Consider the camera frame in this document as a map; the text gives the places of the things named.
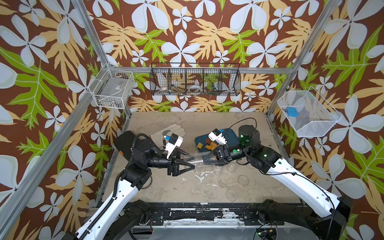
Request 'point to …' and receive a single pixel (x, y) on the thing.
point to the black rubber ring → (151, 181)
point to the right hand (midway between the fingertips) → (206, 163)
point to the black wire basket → (195, 79)
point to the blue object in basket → (292, 111)
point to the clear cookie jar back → (196, 159)
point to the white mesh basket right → (316, 115)
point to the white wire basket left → (112, 88)
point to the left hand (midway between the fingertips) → (193, 162)
